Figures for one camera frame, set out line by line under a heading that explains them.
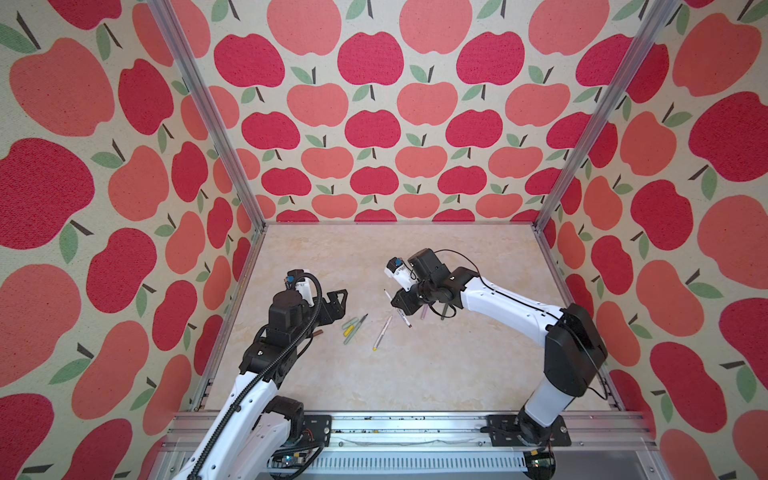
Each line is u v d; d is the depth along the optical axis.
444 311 0.96
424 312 0.74
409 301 0.74
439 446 0.74
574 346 0.48
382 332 0.91
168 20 0.70
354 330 0.92
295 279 0.64
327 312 0.66
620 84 0.81
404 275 0.76
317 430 0.74
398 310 0.80
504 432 0.73
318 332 0.91
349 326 0.93
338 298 0.69
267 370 0.50
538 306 0.51
